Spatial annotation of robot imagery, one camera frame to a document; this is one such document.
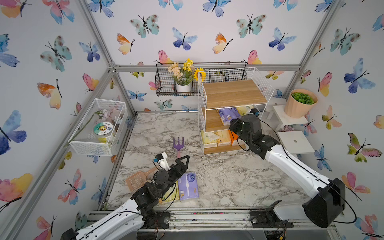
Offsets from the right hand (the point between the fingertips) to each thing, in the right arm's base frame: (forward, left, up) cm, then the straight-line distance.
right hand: (232, 118), depth 77 cm
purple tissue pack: (-28, +21, -24) cm, 42 cm away
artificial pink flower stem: (-3, +65, +3) cm, 65 cm away
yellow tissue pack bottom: (+5, 0, -24) cm, 25 cm away
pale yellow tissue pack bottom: (+2, +11, -23) cm, 25 cm away
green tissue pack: (-35, +27, -11) cm, 45 cm away
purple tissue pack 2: (+5, +2, -3) cm, 6 cm away
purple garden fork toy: (0, +31, -30) cm, 43 cm away
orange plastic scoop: (-24, +51, -29) cm, 64 cm away
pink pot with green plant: (+8, -35, +4) cm, 36 cm away
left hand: (-19, +21, -9) cm, 30 cm away
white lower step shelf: (-3, -38, -14) cm, 40 cm away
